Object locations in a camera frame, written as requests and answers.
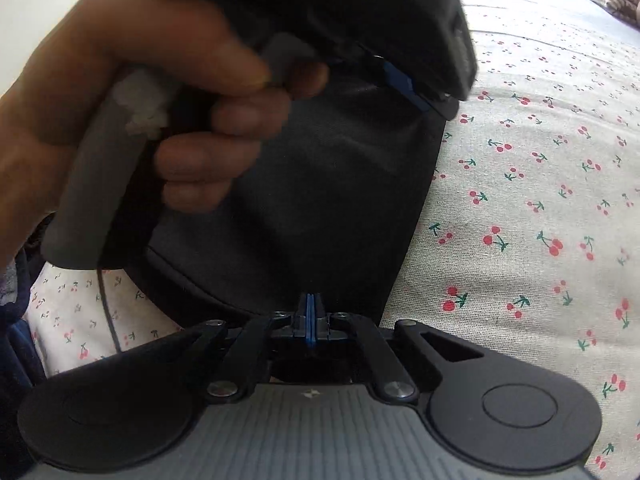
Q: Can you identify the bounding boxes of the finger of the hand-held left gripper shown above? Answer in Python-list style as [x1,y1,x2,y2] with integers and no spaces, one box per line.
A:
[345,44,461,119]

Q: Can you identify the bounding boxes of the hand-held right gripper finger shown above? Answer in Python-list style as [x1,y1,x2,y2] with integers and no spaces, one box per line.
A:
[312,294,493,403]
[135,294,312,405]

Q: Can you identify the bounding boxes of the black pants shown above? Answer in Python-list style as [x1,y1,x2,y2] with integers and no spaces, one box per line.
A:
[142,72,448,343]

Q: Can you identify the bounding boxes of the person's left hand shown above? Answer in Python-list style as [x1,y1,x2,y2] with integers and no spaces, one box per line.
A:
[0,0,331,271]

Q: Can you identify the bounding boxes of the plain pale blue bed sheet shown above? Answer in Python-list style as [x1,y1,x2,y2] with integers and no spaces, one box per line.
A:
[445,0,640,61]

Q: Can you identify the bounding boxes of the person's blue clothing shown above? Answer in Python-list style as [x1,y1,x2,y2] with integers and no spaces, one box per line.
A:
[0,247,50,480]

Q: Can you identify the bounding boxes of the thin black cable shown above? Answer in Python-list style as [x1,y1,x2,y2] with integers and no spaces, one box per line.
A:
[96,267,123,353]

